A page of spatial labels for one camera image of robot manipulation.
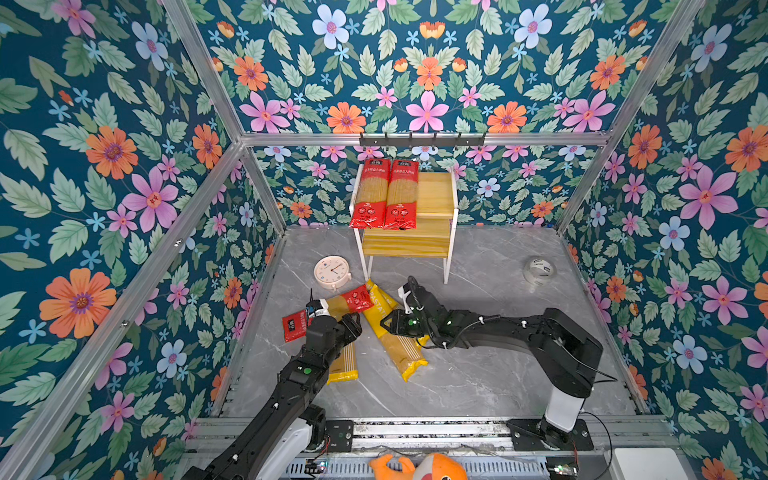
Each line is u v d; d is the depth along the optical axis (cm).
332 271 104
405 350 86
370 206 77
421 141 93
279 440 53
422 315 66
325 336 63
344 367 84
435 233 82
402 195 80
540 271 107
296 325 90
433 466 63
